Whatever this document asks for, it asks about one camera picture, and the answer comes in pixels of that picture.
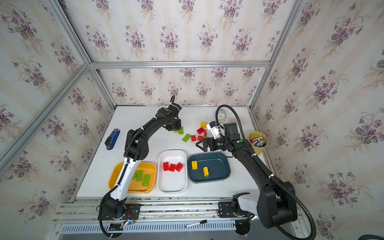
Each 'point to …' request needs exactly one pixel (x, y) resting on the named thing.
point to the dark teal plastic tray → (218, 164)
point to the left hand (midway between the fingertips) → (178, 127)
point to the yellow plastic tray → (115, 172)
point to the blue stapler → (111, 140)
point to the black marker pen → (203, 221)
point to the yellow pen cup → (259, 141)
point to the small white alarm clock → (221, 116)
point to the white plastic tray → (172, 173)
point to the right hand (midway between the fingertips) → (201, 144)
